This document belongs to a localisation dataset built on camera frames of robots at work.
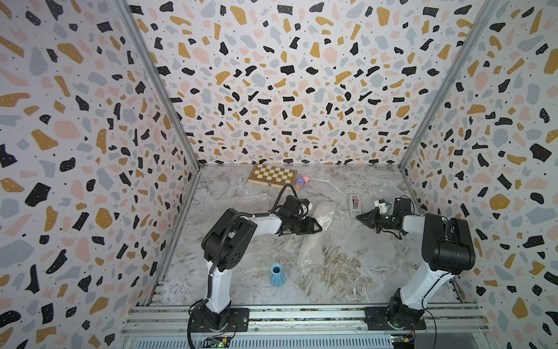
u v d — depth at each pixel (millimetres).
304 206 972
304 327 731
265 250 900
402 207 816
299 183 1101
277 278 747
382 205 942
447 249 504
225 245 496
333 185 1137
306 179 1134
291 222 810
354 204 1012
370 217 869
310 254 847
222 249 496
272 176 1132
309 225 842
